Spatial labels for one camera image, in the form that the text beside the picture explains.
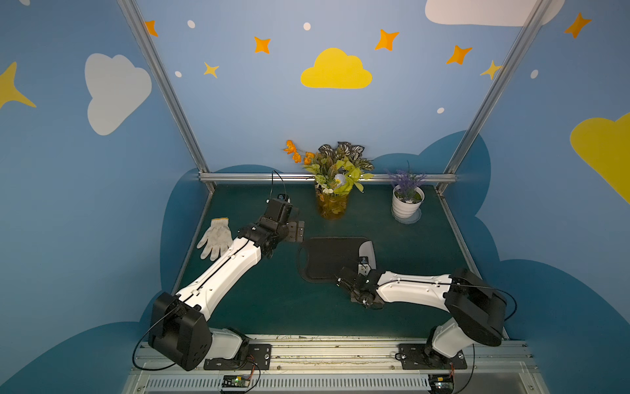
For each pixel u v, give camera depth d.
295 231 0.74
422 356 0.75
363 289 0.63
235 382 0.72
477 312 0.44
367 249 0.99
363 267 0.80
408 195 1.05
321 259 0.97
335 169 0.96
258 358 0.74
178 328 0.40
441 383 0.72
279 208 0.61
